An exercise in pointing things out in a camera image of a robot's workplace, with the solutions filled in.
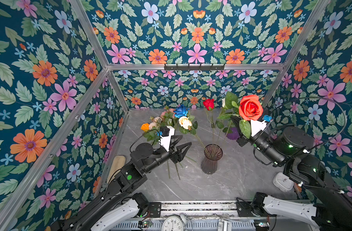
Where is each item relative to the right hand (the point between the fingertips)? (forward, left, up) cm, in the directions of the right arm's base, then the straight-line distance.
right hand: (238, 111), depth 50 cm
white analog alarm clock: (-29, +24, -46) cm, 60 cm away
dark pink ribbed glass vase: (+1, +6, -47) cm, 48 cm away
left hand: (-5, +18, -13) cm, 23 cm away
